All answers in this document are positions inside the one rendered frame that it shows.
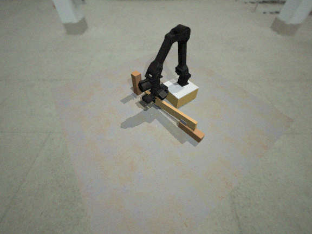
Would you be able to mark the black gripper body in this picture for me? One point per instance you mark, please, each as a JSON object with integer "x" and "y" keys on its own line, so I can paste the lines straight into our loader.
{"x": 148, "y": 98}

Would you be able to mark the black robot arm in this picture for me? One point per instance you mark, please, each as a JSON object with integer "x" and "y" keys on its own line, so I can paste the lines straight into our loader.
{"x": 180, "y": 34}

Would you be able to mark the long wooden bed rail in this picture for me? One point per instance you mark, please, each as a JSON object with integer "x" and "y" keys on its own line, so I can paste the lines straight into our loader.
{"x": 176, "y": 113}

